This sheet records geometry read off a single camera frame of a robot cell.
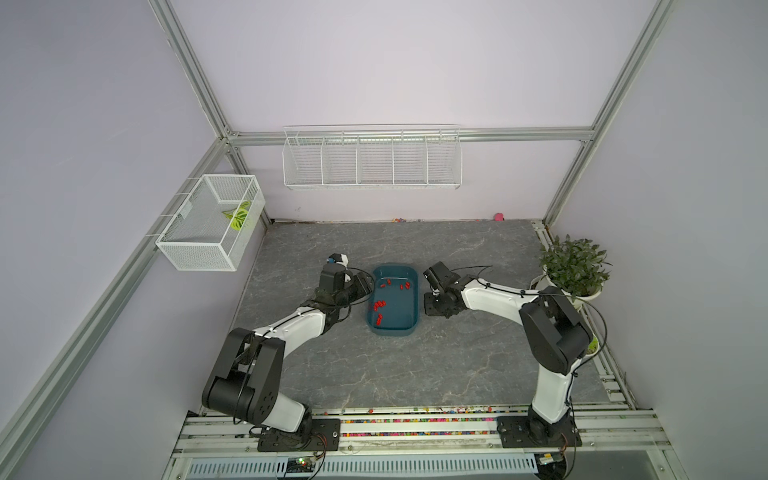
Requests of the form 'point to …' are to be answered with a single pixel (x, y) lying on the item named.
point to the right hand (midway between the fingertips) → (429, 306)
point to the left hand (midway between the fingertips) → (371, 280)
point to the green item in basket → (238, 215)
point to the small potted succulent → (593, 347)
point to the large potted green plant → (576, 267)
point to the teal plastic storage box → (393, 304)
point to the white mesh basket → (210, 230)
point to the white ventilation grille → (275, 469)
